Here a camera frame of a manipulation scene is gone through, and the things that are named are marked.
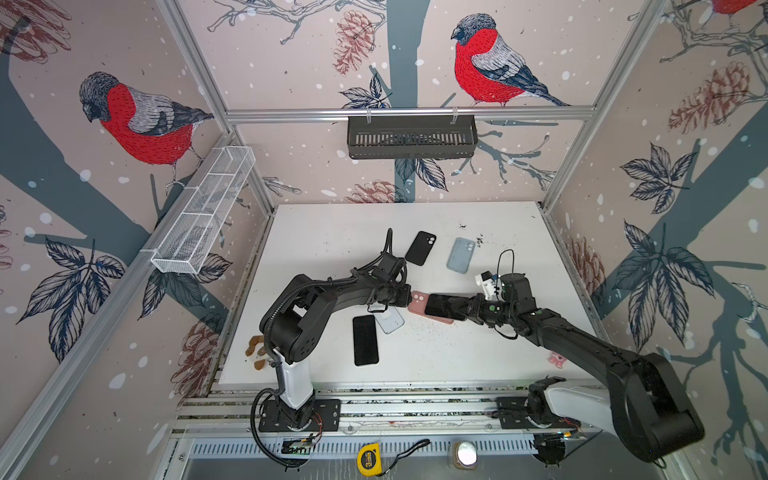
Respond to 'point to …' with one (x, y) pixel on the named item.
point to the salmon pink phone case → (417, 305)
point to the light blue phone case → (460, 255)
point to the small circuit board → (297, 446)
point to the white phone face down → (389, 320)
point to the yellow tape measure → (369, 459)
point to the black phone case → (421, 248)
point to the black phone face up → (365, 340)
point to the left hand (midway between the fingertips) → (411, 299)
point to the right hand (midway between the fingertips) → (454, 310)
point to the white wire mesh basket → (189, 242)
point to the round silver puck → (465, 455)
